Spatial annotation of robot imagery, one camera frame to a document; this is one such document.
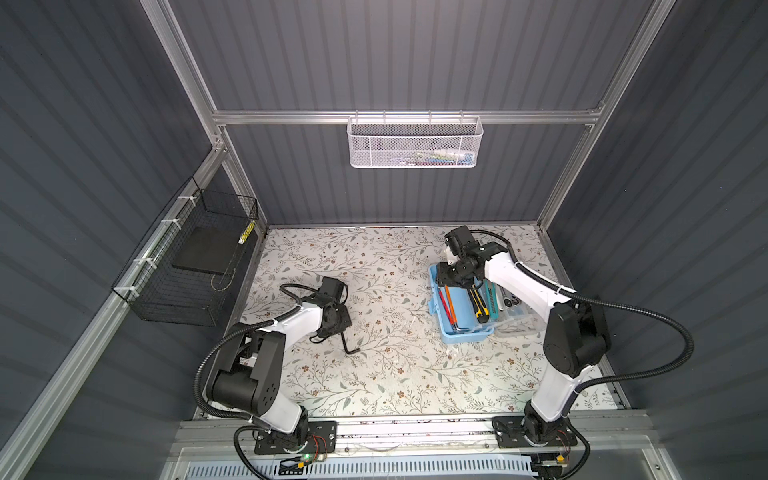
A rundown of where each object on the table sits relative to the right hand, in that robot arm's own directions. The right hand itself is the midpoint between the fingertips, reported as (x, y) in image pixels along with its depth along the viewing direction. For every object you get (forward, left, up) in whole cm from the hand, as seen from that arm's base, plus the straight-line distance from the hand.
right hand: (445, 280), depth 91 cm
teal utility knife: (-5, -14, -4) cm, 16 cm away
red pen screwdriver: (-3, -1, -11) cm, 11 cm away
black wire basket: (-10, +67, +19) cm, 70 cm away
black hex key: (-18, +27, -11) cm, 34 cm away
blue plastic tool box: (-5, -7, -12) cm, 14 cm away
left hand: (-10, +32, -10) cm, 35 cm away
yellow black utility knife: (-7, -10, -3) cm, 12 cm away
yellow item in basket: (+5, +56, +18) cm, 59 cm away
